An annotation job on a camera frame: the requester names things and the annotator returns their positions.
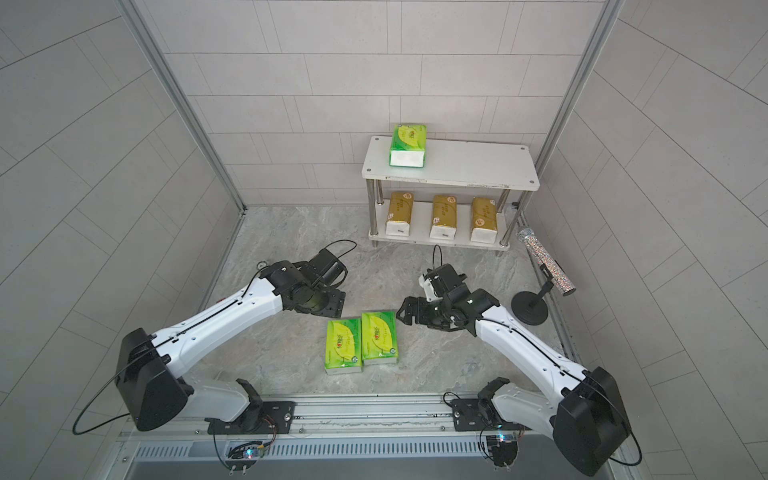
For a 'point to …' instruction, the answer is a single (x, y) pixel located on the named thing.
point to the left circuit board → (244, 456)
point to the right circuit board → (503, 449)
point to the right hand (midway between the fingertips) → (409, 318)
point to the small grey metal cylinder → (261, 264)
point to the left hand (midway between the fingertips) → (339, 306)
